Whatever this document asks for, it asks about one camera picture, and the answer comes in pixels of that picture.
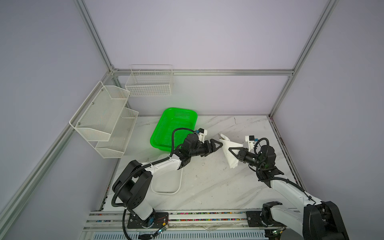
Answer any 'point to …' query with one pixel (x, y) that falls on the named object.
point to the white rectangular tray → (167, 182)
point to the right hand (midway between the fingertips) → (228, 150)
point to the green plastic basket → (172, 119)
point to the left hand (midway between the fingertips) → (220, 146)
